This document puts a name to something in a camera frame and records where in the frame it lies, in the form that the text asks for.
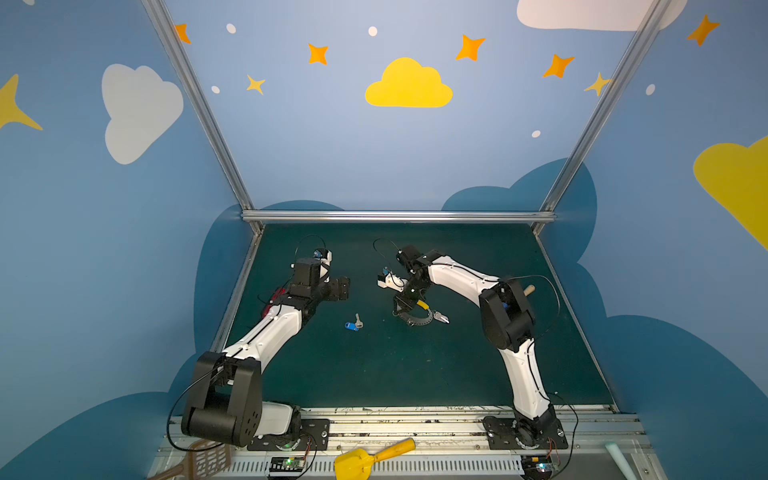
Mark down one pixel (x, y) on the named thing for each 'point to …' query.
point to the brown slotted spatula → (206, 460)
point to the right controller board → (536, 467)
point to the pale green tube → (620, 460)
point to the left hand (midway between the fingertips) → (341, 276)
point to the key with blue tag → (354, 326)
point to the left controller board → (286, 466)
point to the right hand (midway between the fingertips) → (404, 302)
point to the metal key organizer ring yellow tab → (412, 322)
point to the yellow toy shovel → (356, 464)
